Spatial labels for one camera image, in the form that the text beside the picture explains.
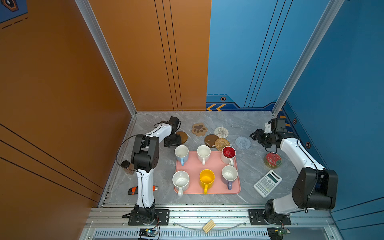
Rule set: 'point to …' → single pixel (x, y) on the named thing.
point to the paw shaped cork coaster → (199, 129)
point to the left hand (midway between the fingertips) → (175, 143)
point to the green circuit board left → (148, 232)
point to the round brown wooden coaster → (183, 136)
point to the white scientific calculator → (268, 183)
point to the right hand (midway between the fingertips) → (253, 137)
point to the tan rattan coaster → (220, 142)
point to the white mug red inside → (228, 153)
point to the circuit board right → (277, 233)
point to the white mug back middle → (203, 153)
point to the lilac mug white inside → (229, 174)
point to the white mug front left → (181, 180)
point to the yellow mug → (206, 179)
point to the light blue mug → (182, 153)
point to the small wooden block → (209, 226)
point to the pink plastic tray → (193, 166)
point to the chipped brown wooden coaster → (210, 140)
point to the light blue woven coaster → (242, 143)
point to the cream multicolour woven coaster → (221, 132)
